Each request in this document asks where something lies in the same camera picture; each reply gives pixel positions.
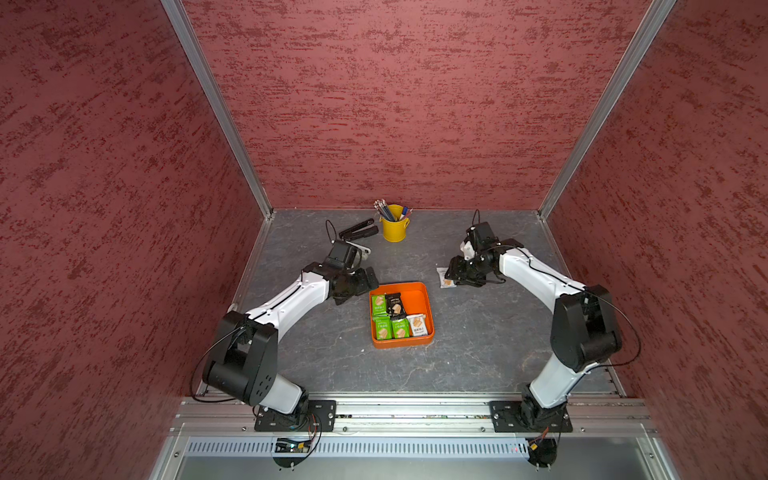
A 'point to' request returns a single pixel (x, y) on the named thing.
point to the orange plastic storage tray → (416, 300)
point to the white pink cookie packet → (445, 283)
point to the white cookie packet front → (418, 324)
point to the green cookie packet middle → (400, 328)
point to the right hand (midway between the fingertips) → (451, 282)
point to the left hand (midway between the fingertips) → (365, 293)
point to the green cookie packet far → (379, 308)
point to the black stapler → (360, 230)
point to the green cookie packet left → (383, 327)
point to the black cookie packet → (394, 306)
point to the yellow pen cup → (395, 231)
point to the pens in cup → (382, 207)
